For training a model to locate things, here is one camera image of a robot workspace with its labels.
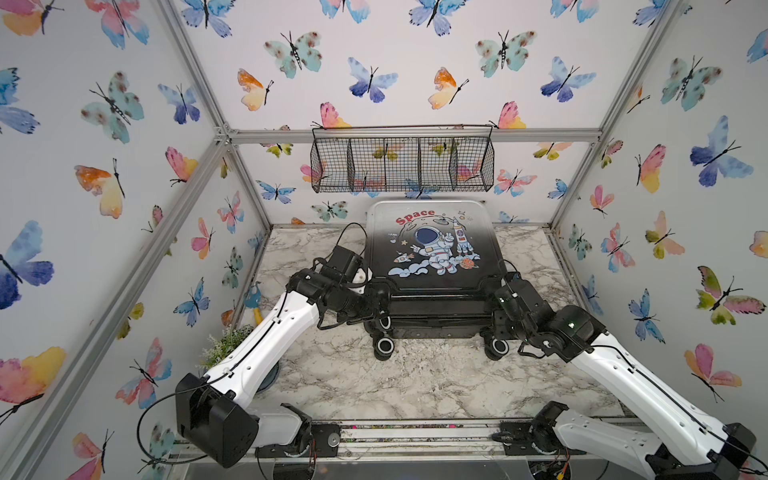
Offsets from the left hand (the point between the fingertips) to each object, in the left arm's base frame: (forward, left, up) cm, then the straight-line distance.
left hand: (383, 313), depth 75 cm
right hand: (-2, -30, 0) cm, 30 cm away
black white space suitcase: (+13, -15, +3) cm, 20 cm away
